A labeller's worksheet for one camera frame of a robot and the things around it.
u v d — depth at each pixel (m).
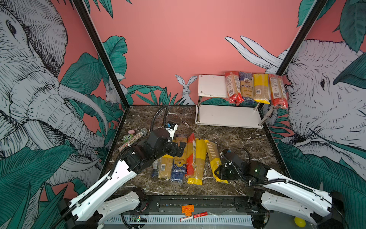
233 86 0.78
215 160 0.76
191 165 0.84
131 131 1.01
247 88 0.79
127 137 0.99
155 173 0.82
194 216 0.70
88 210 0.38
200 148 0.94
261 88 0.80
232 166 0.56
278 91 0.77
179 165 0.82
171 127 0.58
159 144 0.50
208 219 0.70
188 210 0.71
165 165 0.84
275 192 0.50
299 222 0.67
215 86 0.85
